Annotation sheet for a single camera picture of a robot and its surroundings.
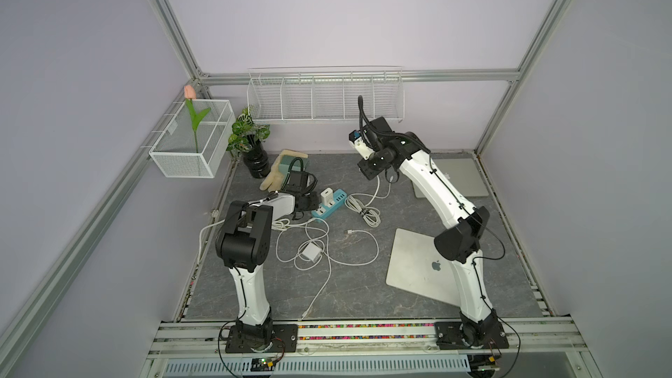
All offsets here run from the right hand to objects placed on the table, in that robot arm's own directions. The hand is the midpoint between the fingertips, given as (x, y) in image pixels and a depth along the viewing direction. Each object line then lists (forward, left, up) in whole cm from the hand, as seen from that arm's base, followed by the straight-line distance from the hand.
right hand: (366, 163), depth 86 cm
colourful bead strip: (-43, +2, -24) cm, 50 cm away
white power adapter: (-21, +19, -22) cm, 36 cm away
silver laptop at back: (+15, -45, -24) cm, 53 cm away
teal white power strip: (-6, +16, -21) cm, 27 cm away
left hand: (-1, +19, -21) cm, 29 cm away
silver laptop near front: (-26, -17, -22) cm, 38 cm away
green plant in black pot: (+11, +42, +2) cm, 43 cm away
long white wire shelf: (+27, +14, +8) cm, 32 cm away
